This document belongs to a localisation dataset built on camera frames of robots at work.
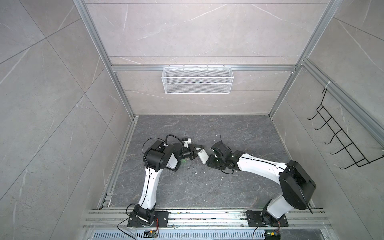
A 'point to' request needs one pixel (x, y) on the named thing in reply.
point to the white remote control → (203, 156)
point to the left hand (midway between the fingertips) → (204, 146)
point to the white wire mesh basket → (197, 80)
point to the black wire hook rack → (359, 159)
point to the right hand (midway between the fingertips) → (207, 162)
